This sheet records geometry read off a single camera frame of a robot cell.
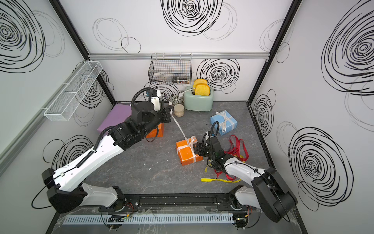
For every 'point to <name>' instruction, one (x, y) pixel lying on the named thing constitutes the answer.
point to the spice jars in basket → (179, 80)
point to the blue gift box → (227, 122)
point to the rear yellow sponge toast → (200, 81)
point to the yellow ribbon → (210, 180)
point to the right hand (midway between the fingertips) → (198, 146)
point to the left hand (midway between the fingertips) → (172, 106)
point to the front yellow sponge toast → (202, 89)
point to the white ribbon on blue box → (226, 120)
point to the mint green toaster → (197, 103)
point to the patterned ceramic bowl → (176, 99)
